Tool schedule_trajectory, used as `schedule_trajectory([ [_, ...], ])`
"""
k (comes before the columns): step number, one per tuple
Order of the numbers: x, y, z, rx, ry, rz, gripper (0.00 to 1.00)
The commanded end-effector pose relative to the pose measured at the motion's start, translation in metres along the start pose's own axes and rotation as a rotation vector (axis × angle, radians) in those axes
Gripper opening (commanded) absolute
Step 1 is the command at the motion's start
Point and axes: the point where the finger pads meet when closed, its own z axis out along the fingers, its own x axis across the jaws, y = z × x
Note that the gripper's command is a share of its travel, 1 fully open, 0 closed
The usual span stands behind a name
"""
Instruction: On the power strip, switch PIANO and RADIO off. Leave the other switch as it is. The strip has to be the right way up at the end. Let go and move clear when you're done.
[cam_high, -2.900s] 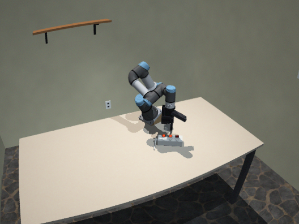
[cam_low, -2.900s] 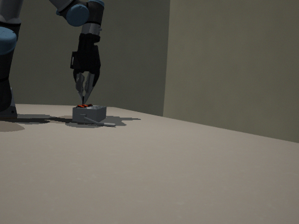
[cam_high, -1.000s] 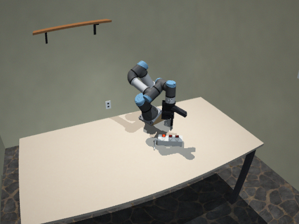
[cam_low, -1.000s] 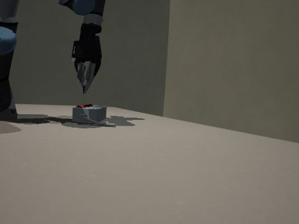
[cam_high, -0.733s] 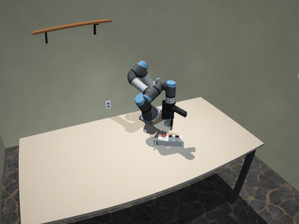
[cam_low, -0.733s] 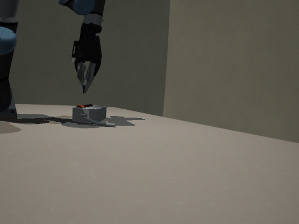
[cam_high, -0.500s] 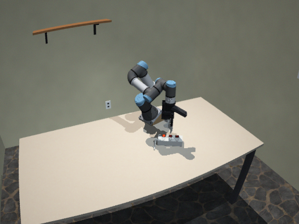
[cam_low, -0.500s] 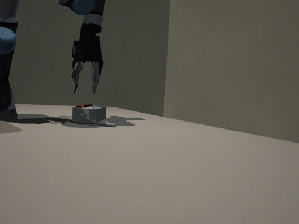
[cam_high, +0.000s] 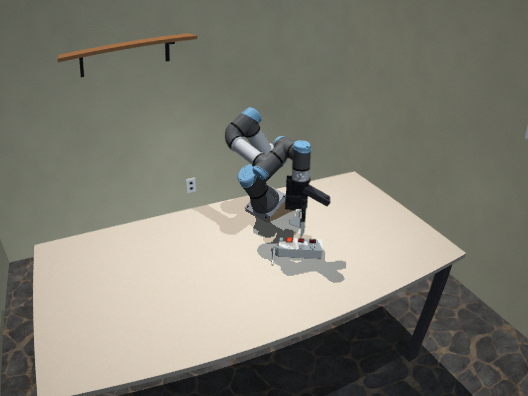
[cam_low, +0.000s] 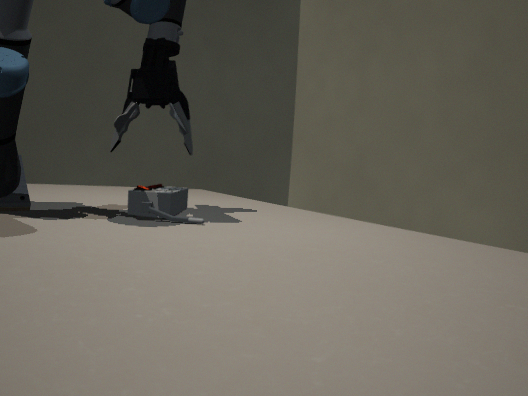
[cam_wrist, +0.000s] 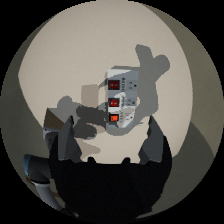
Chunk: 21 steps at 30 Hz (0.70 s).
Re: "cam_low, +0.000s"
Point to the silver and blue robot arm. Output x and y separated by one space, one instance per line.
14 66

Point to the grey power strip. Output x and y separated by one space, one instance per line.
171 202

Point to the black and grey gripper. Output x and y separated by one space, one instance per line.
151 84

